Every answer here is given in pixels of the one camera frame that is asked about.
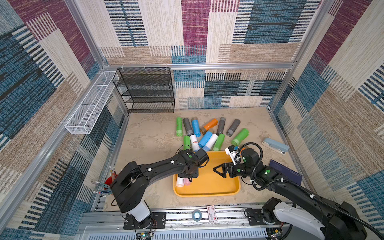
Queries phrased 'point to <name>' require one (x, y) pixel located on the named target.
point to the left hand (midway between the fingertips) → (192, 174)
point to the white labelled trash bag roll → (194, 143)
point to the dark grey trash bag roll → (188, 129)
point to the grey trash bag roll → (221, 126)
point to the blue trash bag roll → (196, 126)
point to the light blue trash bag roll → (205, 139)
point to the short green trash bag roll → (186, 142)
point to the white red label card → (211, 212)
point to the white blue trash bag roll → (180, 182)
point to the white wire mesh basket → (84, 118)
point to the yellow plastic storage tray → (209, 182)
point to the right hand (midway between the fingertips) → (220, 170)
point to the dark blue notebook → (286, 173)
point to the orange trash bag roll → (211, 124)
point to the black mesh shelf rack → (146, 90)
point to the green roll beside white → (219, 142)
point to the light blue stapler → (275, 146)
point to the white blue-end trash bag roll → (209, 143)
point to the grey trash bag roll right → (233, 127)
